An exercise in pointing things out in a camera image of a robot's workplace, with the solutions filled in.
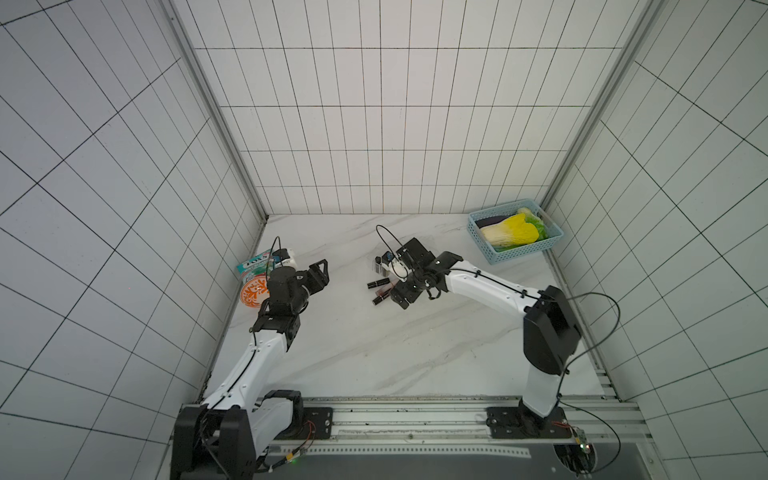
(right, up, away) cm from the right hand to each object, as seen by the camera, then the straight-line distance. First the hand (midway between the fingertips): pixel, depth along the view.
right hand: (392, 289), depth 88 cm
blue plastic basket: (+43, +25, +28) cm, 57 cm away
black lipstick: (-4, 0, +11) cm, 12 cm away
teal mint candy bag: (-47, +6, +13) cm, 49 cm away
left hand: (-22, +6, -3) cm, 23 cm away
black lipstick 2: (-4, -4, +7) cm, 9 cm away
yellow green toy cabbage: (+46, +18, +17) cm, 53 cm away
